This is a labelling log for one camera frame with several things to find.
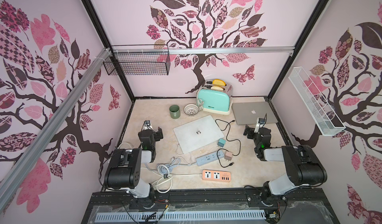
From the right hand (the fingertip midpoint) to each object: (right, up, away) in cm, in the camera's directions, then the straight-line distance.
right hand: (253, 127), depth 94 cm
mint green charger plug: (-21, -10, -2) cm, 23 cm away
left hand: (-66, -2, 0) cm, 66 cm away
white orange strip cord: (-58, -29, -15) cm, 66 cm away
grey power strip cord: (-53, -21, -16) cm, 59 cm away
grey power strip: (-29, -17, -9) cm, 35 cm away
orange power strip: (-26, -25, -15) cm, 39 cm away
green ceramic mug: (-53, +10, +12) cm, 55 cm away
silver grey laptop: (+3, +9, +16) cm, 18 cm away
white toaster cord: (-34, +16, +7) cm, 38 cm away
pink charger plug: (-18, -17, -7) cm, 25 cm away
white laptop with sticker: (-36, -5, +4) cm, 37 cm away
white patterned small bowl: (-41, +12, +16) cm, 45 cm away
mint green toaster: (-23, +20, +5) cm, 31 cm away
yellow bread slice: (-21, +31, +9) cm, 39 cm away
